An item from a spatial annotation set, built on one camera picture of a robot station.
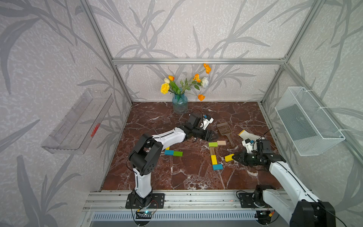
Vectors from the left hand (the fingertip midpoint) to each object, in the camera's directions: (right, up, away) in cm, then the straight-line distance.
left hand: (214, 136), depth 84 cm
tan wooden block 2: (-1, -10, +7) cm, 12 cm away
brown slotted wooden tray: (+11, +3, +18) cm, 21 cm away
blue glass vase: (-23, +22, +21) cm, 37 cm away
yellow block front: (0, -15, +3) cm, 16 cm away
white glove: (+24, -1, +15) cm, 28 cm away
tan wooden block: (+7, -6, +12) cm, 15 cm away
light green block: (+1, -7, +11) cm, 13 cm away
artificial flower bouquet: (-29, +34, +16) cm, 48 cm away
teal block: (-29, -11, +7) cm, 32 cm away
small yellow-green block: (-30, -9, +9) cm, 32 cm away
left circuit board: (-38, -38, -13) cm, 56 cm away
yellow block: (+8, -13, -1) cm, 15 cm away
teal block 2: (+2, -18, 0) cm, 19 cm away
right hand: (+11, -12, -2) cm, 16 cm away
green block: (-23, -12, +7) cm, 27 cm away
